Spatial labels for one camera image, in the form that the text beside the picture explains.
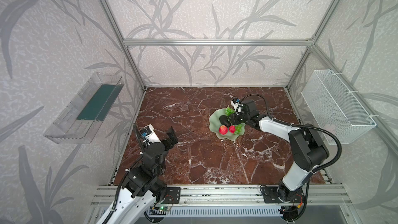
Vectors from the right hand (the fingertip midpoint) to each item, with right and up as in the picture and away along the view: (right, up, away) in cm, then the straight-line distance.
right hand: (231, 110), depth 95 cm
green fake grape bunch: (-2, 0, -3) cm, 3 cm away
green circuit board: (-36, -44, -25) cm, 62 cm away
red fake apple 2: (-6, -11, -4) cm, 13 cm away
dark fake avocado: (-5, -7, 0) cm, 8 cm away
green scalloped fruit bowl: (-11, -9, +2) cm, 14 cm away
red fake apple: (0, -11, -4) cm, 12 cm away
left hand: (-33, -6, -23) cm, 41 cm away
